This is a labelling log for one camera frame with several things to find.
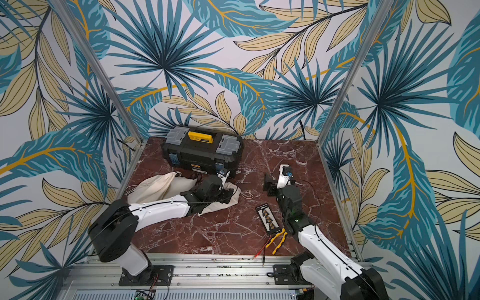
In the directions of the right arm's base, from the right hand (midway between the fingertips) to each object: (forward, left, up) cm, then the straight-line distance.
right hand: (263, 176), depth 78 cm
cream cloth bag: (0, +45, -6) cm, 45 cm away
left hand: (+2, +18, -11) cm, 21 cm away
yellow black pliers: (-17, -9, -21) cm, 28 cm away
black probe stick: (-26, +1, -21) cm, 34 cm away
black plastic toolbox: (+19, +28, -4) cm, 34 cm away
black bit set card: (-10, -3, -21) cm, 23 cm away
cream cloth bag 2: (-5, +20, -15) cm, 25 cm away
